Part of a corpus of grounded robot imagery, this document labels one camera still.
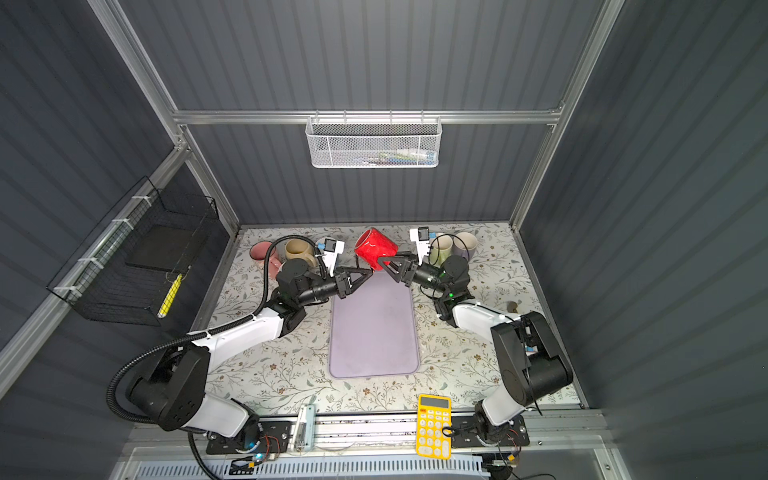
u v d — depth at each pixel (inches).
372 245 28.5
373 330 35.9
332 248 28.3
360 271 29.7
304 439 27.9
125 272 28.3
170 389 17.4
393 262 30.0
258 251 39.9
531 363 17.8
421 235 27.8
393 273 28.3
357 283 29.6
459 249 41.4
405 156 36.0
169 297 26.8
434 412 29.8
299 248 42.9
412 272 27.3
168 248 29.4
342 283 27.5
